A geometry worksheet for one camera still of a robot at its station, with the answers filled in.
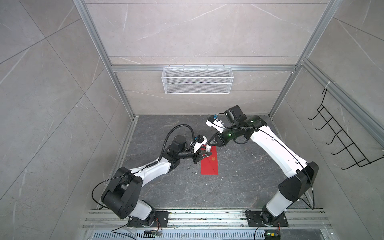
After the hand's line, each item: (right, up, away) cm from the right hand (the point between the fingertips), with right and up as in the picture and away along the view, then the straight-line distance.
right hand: (210, 141), depth 74 cm
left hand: (0, -4, +4) cm, 6 cm away
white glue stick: (-1, -4, 0) cm, 4 cm away
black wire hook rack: (+59, -6, -15) cm, 61 cm away
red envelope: (+2, -17, +19) cm, 26 cm away
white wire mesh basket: (-6, +39, +26) cm, 47 cm away
